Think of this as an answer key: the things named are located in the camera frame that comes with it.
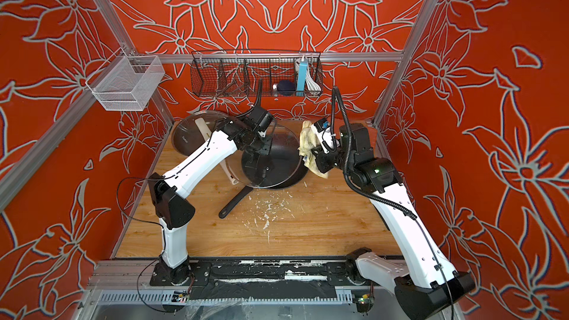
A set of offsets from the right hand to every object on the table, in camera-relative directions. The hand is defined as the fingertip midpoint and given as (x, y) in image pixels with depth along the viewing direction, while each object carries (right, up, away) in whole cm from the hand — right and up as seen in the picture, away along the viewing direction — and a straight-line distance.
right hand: (310, 147), depth 68 cm
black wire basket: (-28, +34, +33) cm, 55 cm away
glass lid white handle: (-58, +7, +50) cm, 77 cm away
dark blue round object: (-7, +26, +27) cm, 38 cm away
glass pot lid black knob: (-8, -3, +13) cm, 16 cm away
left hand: (-15, +1, +14) cm, 20 cm away
